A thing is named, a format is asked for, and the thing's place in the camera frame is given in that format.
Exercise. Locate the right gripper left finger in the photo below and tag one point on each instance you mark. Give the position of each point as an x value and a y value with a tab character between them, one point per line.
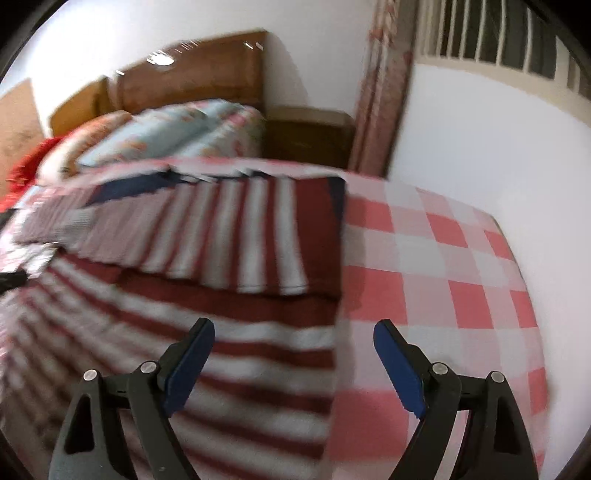
91	442

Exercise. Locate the wooden headboard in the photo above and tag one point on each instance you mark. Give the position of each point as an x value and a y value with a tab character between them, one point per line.
228	67

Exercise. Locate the light wooden side cabinet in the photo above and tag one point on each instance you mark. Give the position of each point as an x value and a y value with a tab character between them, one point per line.
20	128

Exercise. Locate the red white striped sweater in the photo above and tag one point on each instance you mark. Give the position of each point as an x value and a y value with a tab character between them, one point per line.
259	256

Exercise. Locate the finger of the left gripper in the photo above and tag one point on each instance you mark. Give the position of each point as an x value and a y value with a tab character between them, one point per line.
12	280

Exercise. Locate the pink floral curtain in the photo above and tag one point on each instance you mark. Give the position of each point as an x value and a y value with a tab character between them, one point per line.
384	87

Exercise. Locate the floral folded quilt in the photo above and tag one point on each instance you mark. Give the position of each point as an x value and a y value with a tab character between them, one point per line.
238	135

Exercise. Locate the dark wooden nightstand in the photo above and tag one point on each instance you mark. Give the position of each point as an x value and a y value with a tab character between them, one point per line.
308	135

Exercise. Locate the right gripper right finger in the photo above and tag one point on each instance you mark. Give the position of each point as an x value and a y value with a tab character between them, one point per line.
495	443

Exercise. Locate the red cloth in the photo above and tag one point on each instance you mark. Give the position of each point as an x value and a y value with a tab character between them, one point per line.
21	176

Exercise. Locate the pink checkered bed sheet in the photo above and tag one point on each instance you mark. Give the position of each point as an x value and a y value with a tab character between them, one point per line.
440	270

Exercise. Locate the light blue floral pillow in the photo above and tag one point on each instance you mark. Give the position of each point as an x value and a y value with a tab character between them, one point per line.
156	133

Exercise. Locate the orange floral pillow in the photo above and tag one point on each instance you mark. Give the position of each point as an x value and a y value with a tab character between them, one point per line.
60	162

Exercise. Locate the white window grille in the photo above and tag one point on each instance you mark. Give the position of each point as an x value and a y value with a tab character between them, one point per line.
507	34

